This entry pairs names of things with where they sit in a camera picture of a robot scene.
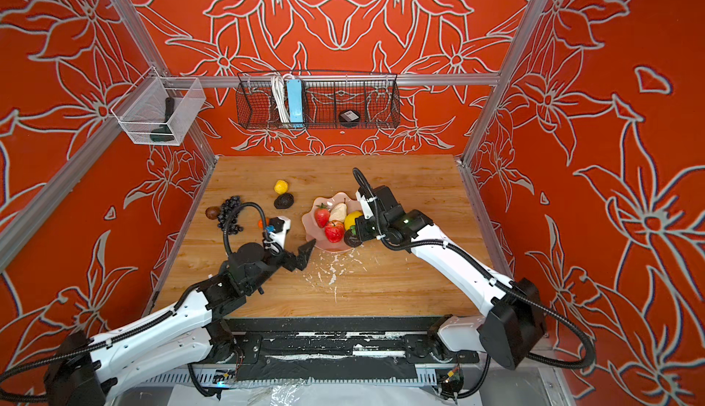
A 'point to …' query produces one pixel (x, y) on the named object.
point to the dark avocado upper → (284, 201)
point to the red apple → (322, 215)
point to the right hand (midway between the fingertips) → (352, 224)
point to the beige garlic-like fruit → (339, 211)
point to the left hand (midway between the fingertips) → (301, 233)
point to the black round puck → (350, 118)
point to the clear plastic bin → (158, 110)
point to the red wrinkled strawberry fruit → (334, 231)
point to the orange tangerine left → (260, 223)
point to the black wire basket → (331, 101)
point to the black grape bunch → (228, 207)
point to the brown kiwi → (212, 212)
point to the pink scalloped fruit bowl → (315, 232)
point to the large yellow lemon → (350, 219)
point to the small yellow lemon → (281, 186)
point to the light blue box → (295, 102)
